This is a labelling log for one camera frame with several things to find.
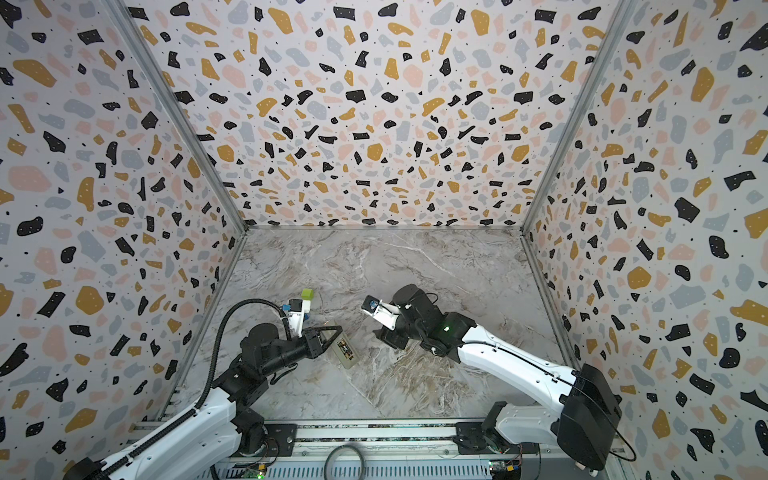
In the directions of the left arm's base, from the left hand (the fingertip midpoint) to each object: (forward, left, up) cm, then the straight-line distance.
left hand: (340, 328), depth 74 cm
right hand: (+3, -9, +1) cm, 10 cm away
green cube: (+20, +16, -17) cm, 31 cm away
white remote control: (-4, -1, -5) cm, 7 cm away
